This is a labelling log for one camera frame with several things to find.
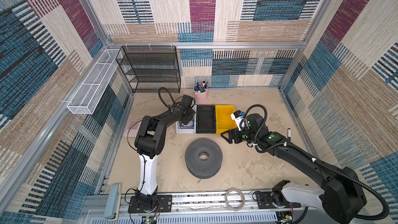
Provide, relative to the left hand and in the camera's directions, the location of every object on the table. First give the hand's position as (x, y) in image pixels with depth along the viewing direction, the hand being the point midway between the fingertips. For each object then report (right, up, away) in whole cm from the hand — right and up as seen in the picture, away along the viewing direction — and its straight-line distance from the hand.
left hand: (193, 112), depth 102 cm
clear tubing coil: (+22, -42, -30) cm, 56 cm away
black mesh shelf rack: (-30, +30, +8) cm, 44 cm away
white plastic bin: (-8, -10, -8) cm, 15 cm away
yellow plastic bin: (+19, -5, -3) cm, 20 cm away
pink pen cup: (+5, +10, +6) cm, 13 cm away
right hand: (+18, -10, -22) cm, 30 cm away
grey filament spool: (+6, -29, -19) cm, 35 cm away
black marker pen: (+59, -12, -7) cm, 60 cm away
